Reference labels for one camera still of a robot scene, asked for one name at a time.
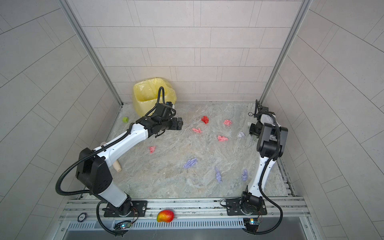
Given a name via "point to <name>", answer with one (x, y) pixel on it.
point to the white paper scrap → (241, 134)
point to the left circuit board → (122, 225)
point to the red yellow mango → (166, 216)
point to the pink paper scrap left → (152, 148)
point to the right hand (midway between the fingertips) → (255, 132)
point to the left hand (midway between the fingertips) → (181, 120)
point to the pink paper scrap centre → (198, 130)
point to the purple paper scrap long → (218, 175)
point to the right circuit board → (251, 224)
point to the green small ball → (125, 119)
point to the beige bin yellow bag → (145, 94)
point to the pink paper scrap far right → (227, 122)
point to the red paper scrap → (205, 119)
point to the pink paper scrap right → (222, 138)
